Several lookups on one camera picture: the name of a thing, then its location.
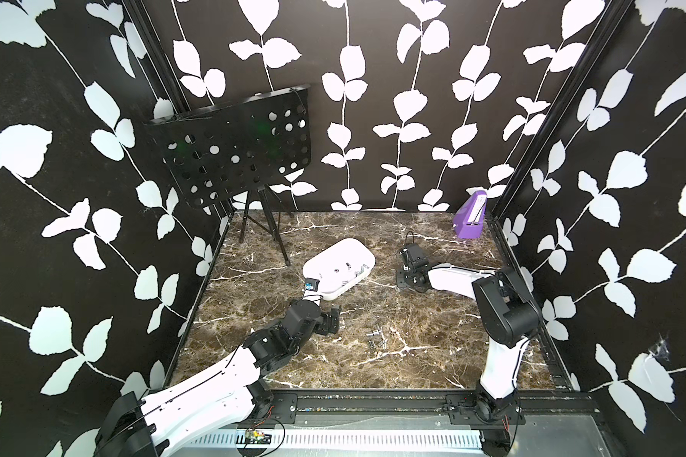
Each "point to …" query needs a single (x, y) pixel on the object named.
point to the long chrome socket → (348, 265)
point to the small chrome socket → (336, 269)
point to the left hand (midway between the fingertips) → (329, 301)
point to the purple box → (470, 217)
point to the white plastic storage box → (340, 268)
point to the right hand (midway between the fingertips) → (401, 272)
